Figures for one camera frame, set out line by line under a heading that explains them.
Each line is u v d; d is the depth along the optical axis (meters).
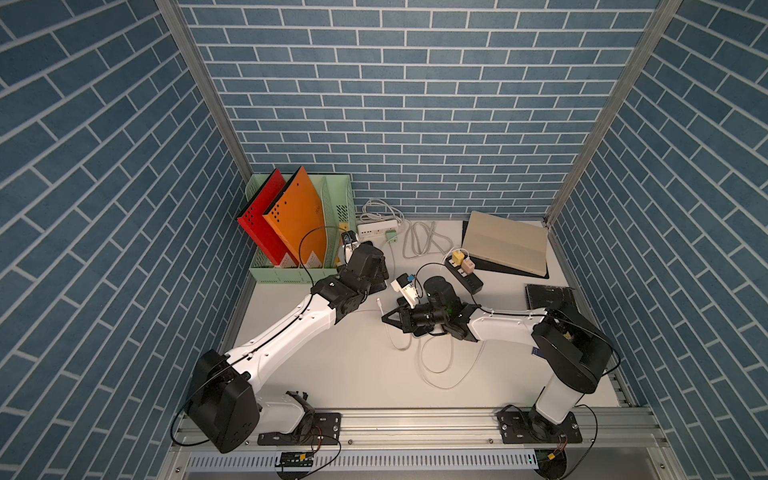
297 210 0.88
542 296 0.97
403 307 0.76
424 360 0.85
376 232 1.14
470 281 0.99
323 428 0.74
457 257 1.00
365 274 0.60
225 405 0.39
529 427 0.67
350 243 0.69
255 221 0.82
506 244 1.14
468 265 0.99
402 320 0.75
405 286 0.77
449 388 0.81
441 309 0.69
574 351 0.47
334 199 1.04
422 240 1.15
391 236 1.12
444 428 0.75
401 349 0.86
